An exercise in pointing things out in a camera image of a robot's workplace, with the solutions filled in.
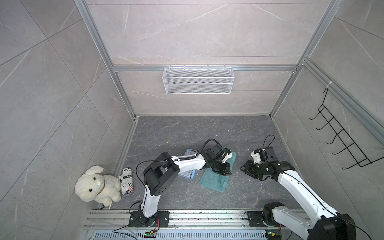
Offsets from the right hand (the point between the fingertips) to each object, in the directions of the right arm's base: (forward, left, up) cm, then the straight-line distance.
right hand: (243, 169), depth 82 cm
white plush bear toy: (-11, +75, +9) cm, 76 cm away
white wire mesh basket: (+55, +23, +22) cm, 64 cm away
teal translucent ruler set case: (-4, +15, -6) cm, 17 cm away
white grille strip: (-29, +34, -9) cm, 45 cm away
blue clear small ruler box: (+1, +31, -7) cm, 32 cm away
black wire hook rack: (-8, -40, +24) cm, 47 cm away
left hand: (-1, +5, -1) cm, 6 cm away
